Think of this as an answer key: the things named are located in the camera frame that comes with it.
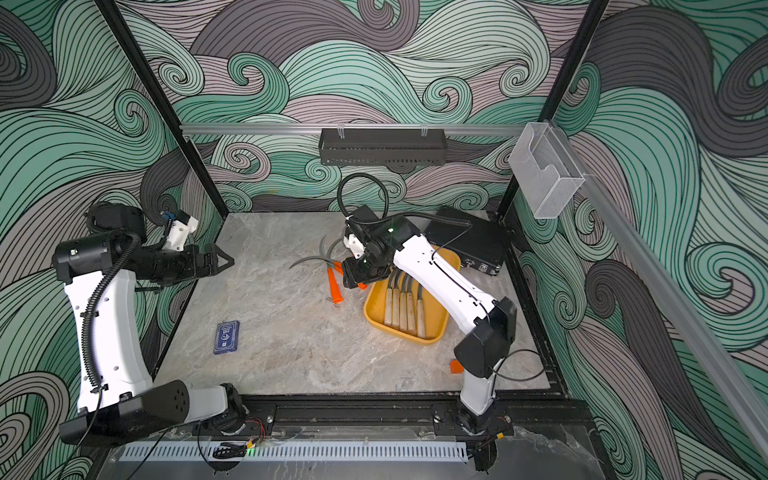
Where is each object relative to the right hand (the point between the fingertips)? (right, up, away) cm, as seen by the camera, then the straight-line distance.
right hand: (351, 282), depth 74 cm
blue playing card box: (-38, -18, +11) cm, 43 cm away
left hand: (-30, +6, -9) cm, 32 cm away
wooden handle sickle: (+14, -4, +23) cm, 27 cm away
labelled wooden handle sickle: (+15, -9, +18) cm, 25 cm away
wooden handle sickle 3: (+20, -12, +16) cm, 28 cm away
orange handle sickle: (-7, -8, +21) cm, 23 cm away
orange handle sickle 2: (-7, +2, +29) cm, 30 cm away
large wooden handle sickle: (+10, -9, +18) cm, 23 cm away
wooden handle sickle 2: (+17, -9, +18) cm, 26 cm away
